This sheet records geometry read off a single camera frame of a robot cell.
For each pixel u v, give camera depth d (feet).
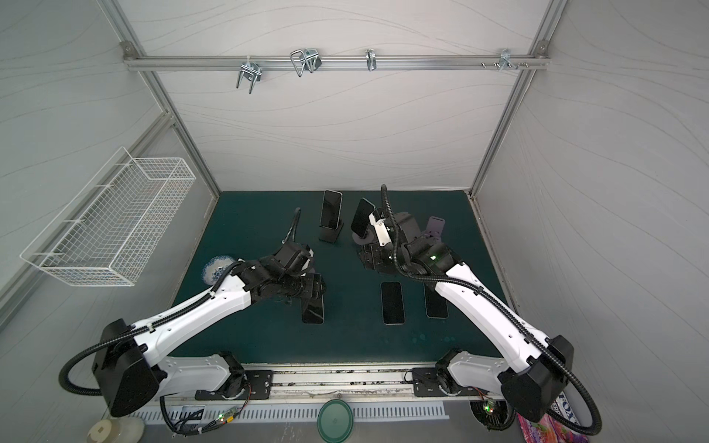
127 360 1.26
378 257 2.09
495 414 2.38
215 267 3.08
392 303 2.93
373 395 2.40
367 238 3.48
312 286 2.28
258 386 2.42
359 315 2.81
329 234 3.45
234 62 2.63
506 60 2.50
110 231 2.25
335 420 1.98
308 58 2.50
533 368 1.24
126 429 2.06
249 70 2.59
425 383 2.41
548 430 2.17
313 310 2.51
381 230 2.16
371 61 2.56
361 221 3.25
